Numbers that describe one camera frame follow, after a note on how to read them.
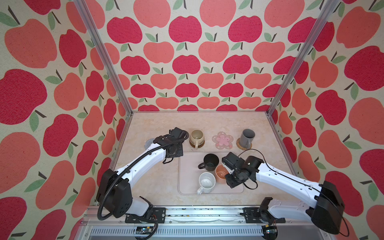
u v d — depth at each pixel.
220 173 0.86
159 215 0.75
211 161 0.89
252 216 0.72
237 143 1.02
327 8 0.70
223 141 1.04
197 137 1.01
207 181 0.84
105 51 0.86
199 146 0.97
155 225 0.66
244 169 0.56
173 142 0.58
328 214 0.39
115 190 0.41
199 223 0.73
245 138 0.92
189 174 0.93
